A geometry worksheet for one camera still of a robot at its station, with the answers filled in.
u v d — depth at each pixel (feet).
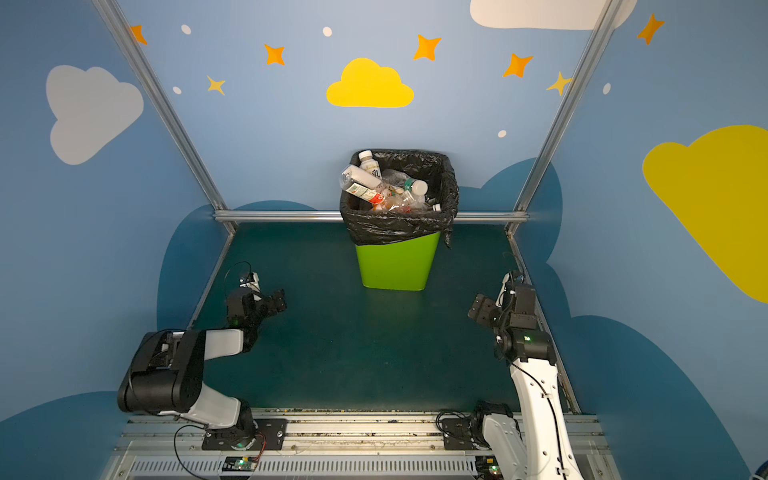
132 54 2.46
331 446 2.41
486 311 2.26
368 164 2.84
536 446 1.33
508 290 1.91
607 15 2.27
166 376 1.49
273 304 2.83
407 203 2.65
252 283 2.72
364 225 2.47
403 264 3.11
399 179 2.81
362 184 2.41
